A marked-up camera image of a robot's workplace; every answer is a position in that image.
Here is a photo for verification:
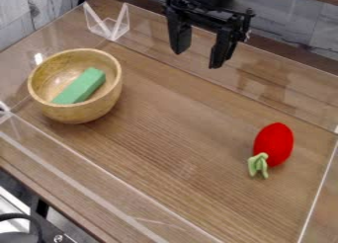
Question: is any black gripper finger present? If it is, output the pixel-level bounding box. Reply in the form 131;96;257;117
167;9;191;54
208;28;237;69

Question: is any clear acrylic corner bracket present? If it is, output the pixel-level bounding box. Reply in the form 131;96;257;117
82;2;129;41

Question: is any clear acrylic enclosure wall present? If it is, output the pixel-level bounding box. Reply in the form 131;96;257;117
0;5;338;243

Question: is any green rectangular block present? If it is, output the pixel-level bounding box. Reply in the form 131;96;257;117
52;67;105;105

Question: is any brown wooden bowl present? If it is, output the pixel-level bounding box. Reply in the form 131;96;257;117
28;48;123;123

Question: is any black cable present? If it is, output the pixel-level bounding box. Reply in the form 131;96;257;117
0;212;45;243

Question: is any black metal table frame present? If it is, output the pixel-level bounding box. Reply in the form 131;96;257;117
28;196;89;243

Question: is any red plush strawberry toy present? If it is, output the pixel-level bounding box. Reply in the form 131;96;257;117
247;122;294;179

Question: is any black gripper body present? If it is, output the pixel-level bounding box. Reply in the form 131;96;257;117
164;0;255;41

